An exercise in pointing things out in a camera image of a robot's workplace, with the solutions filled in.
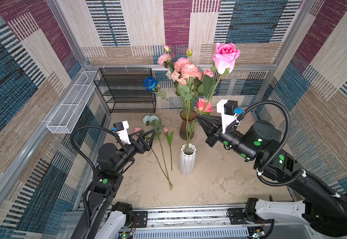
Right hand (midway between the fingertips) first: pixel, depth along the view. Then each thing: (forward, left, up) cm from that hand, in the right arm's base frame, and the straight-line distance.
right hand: (198, 119), depth 51 cm
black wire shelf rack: (+56, +46, -30) cm, 78 cm away
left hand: (+4, +19, -12) cm, 23 cm away
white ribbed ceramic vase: (-1, +3, -28) cm, 28 cm away
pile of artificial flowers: (+36, +25, -44) cm, 62 cm away
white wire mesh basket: (+23, +74, -26) cm, 82 cm away
